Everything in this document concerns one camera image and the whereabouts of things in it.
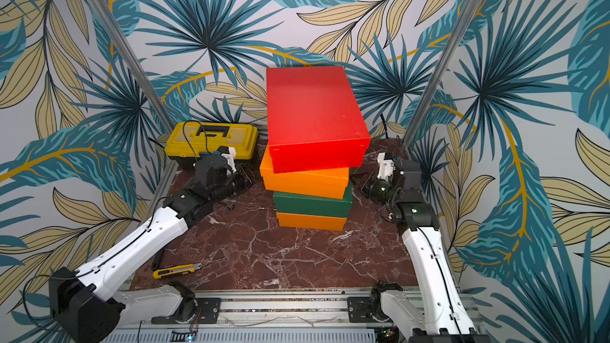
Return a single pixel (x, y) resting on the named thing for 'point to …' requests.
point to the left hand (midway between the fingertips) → (263, 173)
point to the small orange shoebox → (307, 221)
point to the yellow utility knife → (183, 269)
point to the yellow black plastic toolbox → (189, 140)
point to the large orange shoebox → (330, 183)
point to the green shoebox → (286, 202)
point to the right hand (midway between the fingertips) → (350, 176)
